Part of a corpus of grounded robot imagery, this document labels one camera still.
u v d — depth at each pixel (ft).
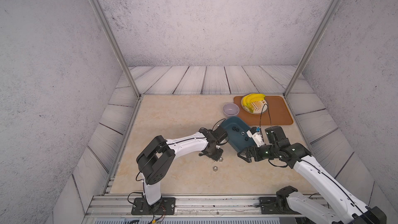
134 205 2.38
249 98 3.64
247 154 2.16
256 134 2.29
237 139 3.18
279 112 3.65
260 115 3.60
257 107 3.67
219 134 2.30
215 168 2.78
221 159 2.91
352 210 1.29
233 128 3.33
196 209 2.38
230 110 3.54
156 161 1.52
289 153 1.74
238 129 3.29
